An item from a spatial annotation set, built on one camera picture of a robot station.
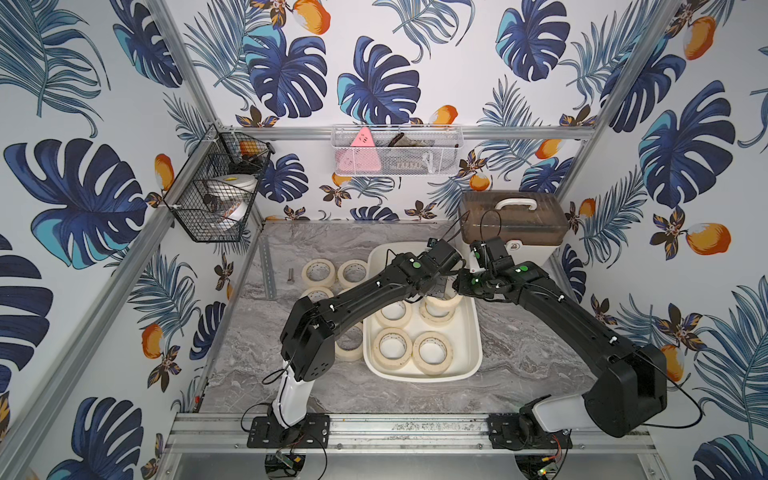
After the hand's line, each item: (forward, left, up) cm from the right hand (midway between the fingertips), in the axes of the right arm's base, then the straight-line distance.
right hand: (458, 282), depth 84 cm
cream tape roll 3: (-5, +5, -6) cm, 9 cm away
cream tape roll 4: (-2, +17, -15) cm, 23 cm away
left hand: (0, +7, +2) cm, 7 cm away
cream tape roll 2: (-12, +31, -16) cm, 37 cm away
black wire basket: (+34, +71, +20) cm, 82 cm away
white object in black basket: (+22, +68, +12) cm, 73 cm away
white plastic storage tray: (-14, -3, -15) cm, 21 cm away
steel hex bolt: (+11, +53, -15) cm, 56 cm away
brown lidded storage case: (+20, -25, +5) cm, 33 cm away
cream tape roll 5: (-5, +6, -14) cm, 16 cm away
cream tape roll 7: (-19, +9, -14) cm, 25 cm away
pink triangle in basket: (+32, +28, +20) cm, 47 cm away
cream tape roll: (+15, +45, -16) cm, 50 cm away
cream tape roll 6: (-13, +18, -15) cm, 27 cm away
